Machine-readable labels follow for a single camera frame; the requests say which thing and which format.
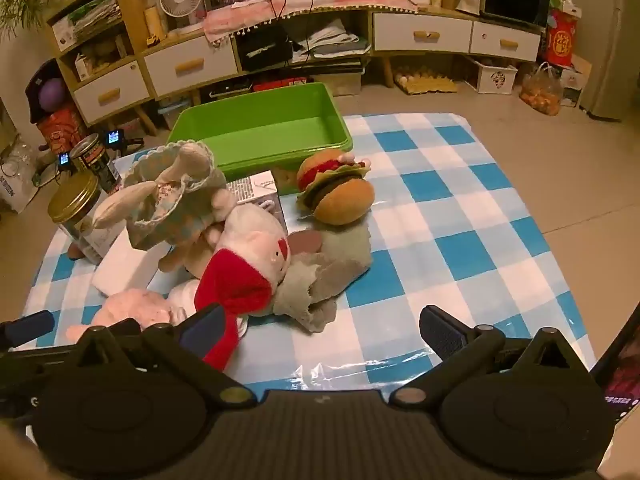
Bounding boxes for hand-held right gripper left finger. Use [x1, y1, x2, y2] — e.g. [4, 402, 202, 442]
[70, 304, 258, 408]

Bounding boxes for red flat box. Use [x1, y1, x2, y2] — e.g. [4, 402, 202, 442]
[252, 76, 313, 93]

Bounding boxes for purple ball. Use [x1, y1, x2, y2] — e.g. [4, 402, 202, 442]
[41, 78, 66, 111]

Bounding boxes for pink plush toy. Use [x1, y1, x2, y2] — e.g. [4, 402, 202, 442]
[67, 280, 201, 341]

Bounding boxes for red patterned box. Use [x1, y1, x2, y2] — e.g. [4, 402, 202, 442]
[37, 105, 88, 148]

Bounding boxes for white plush toy red scarf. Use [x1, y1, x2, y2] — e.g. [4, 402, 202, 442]
[194, 200, 292, 372]

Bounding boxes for stack of papers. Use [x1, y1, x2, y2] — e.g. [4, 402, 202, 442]
[292, 17, 371, 58]

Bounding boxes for bunny plush toy blue dress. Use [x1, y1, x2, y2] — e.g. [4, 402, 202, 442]
[92, 141, 238, 273]

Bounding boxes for blue white checked mat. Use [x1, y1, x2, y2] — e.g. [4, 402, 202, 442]
[22, 112, 598, 401]

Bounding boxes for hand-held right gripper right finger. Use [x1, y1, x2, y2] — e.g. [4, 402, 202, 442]
[389, 304, 591, 408]

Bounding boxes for grey refrigerator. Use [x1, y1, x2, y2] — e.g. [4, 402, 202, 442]
[580, 0, 640, 121]

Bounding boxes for black box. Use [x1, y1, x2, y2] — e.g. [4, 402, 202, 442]
[235, 25, 293, 72]

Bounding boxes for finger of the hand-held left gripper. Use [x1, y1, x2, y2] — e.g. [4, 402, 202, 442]
[0, 310, 56, 352]

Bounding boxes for wooden tv cabinet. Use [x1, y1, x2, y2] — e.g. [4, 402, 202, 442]
[45, 0, 546, 131]

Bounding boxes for plastic bag of oranges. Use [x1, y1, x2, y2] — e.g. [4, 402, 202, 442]
[520, 62, 565, 117]

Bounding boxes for hamburger plush toy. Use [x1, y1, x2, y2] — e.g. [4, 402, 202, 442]
[296, 149, 377, 225]

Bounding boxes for white storage crate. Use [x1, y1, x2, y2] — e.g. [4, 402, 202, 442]
[465, 55, 518, 95]

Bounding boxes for clear plastic storage box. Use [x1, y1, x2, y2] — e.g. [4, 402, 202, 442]
[312, 67, 363, 97]

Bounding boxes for small clear lidded box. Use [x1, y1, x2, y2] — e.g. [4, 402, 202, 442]
[157, 97, 193, 126]

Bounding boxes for yellow paper tube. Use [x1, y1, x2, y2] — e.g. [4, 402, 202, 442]
[144, 6, 168, 36]

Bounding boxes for printed cardboard box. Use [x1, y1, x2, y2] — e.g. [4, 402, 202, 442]
[560, 55, 593, 107]

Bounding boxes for grey elephant plush toy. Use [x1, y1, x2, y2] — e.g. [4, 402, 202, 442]
[272, 222, 375, 333]

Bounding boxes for glass jar gold lid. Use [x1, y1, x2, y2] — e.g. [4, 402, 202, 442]
[47, 170, 126, 266]

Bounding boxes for white plastic bag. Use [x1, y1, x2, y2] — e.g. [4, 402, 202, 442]
[0, 135, 46, 213]

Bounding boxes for cardboard egg tray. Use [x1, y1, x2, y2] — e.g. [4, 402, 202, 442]
[392, 65, 460, 96]

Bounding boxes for white drawer wooden handle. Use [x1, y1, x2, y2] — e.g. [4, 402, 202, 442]
[72, 60, 151, 126]
[372, 12, 473, 53]
[144, 35, 240, 100]
[469, 21, 542, 63]

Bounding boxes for white printed carton box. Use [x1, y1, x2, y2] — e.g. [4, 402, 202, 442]
[225, 170, 288, 236]

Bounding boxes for black tablet screen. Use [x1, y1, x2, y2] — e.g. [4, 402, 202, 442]
[592, 305, 640, 426]

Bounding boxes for dark tin can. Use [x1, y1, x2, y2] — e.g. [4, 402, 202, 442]
[69, 133, 122, 196]

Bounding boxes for green plastic bin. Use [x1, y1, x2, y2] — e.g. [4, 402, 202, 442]
[165, 82, 353, 183]

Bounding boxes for red gift bag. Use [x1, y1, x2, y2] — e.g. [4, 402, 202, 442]
[545, 7, 581, 68]

